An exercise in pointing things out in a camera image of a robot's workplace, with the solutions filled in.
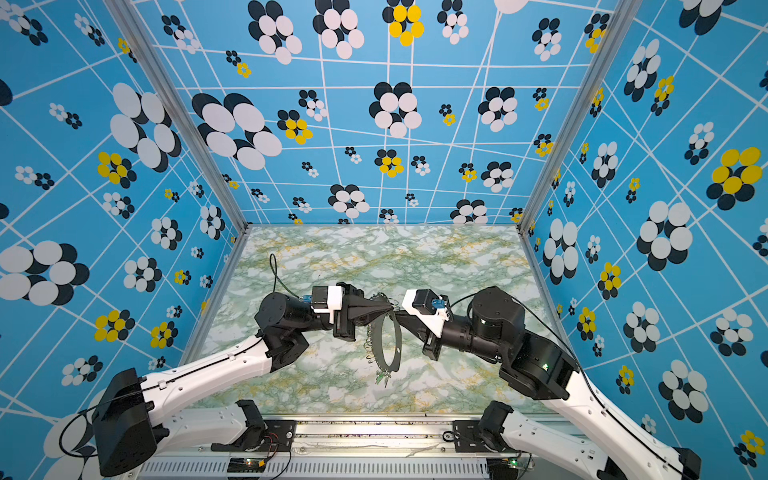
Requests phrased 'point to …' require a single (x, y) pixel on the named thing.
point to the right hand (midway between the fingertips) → (396, 313)
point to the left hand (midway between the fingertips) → (390, 308)
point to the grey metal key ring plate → (377, 326)
